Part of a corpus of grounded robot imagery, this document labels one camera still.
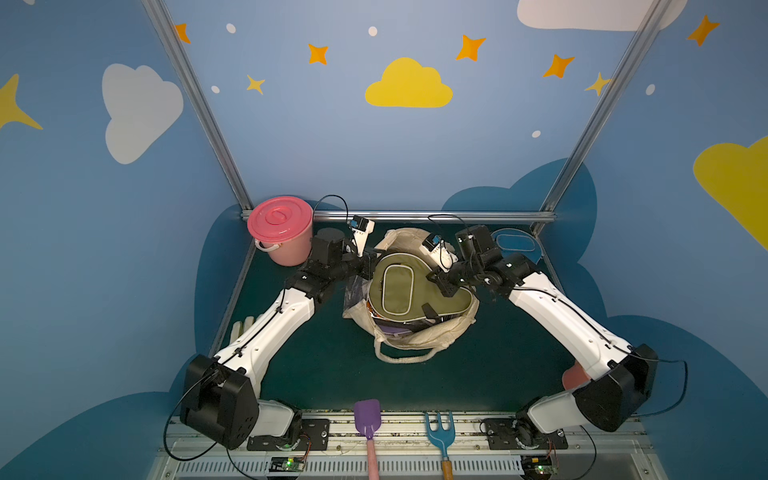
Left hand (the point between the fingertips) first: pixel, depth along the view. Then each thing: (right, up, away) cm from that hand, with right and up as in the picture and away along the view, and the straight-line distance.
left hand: (390, 251), depth 76 cm
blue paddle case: (+50, +5, +38) cm, 63 cm away
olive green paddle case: (+2, -10, +1) cm, 10 cm away
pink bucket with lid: (-36, +8, +21) cm, 42 cm away
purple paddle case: (0, -23, +8) cm, 24 cm away
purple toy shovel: (-6, -43, 0) cm, 44 cm away
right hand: (+12, -5, +2) cm, 14 cm away
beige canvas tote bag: (+6, +3, +7) cm, 9 cm away
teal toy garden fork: (+13, -47, -3) cm, 49 cm away
